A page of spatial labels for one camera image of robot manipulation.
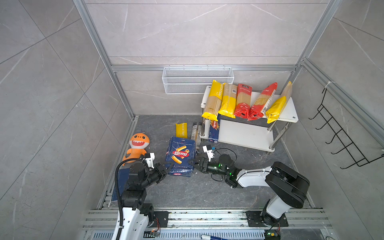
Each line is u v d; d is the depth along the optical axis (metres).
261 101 0.75
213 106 0.74
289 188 0.45
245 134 1.03
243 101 0.77
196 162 0.71
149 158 0.69
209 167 0.72
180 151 0.77
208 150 0.76
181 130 1.07
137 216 0.51
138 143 0.95
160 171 0.64
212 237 0.69
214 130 0.98
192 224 0.73
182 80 1.00
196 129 1.07
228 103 0.74
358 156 0.60
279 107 0.70
